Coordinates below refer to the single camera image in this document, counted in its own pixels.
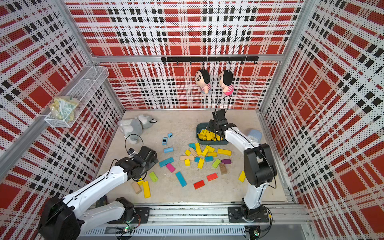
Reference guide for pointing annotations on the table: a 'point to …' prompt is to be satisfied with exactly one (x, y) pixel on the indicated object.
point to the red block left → (199, 184)
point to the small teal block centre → (209, 158)
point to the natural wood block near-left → (136, 187)
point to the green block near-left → (153, 177)
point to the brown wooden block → (223, 168)
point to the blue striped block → (164, 141)
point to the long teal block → (181, 179)
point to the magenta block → (170, 167)
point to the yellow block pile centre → (209, 151)
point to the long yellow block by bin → (224, 151)
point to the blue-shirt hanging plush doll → (202, 78)
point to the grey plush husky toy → (132, 128)
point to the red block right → (212, 176)
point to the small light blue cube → (170, 135)
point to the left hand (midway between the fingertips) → (152, 163)
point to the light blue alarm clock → (256, 133)
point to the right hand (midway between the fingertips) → (211, 125)
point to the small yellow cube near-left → (140, 182)
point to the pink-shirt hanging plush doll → (225, 78)
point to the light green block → (216, 163)
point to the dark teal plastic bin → (201, 126)
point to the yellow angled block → (198, 148)
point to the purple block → (226, 161)
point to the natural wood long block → (183, 157)
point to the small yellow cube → (187, 162)
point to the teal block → (166, 161)
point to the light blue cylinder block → (168, 150)
